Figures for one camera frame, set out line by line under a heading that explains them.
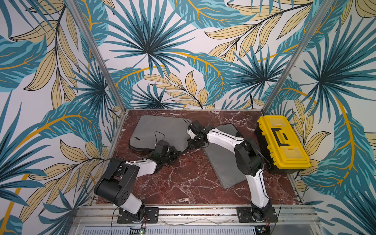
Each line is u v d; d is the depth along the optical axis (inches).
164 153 28.9
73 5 26.2
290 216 29.7
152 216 28.9
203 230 27.7
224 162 34.0
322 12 27.7
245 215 28.8
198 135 29.5
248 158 21.6
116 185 17.5
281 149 31.3
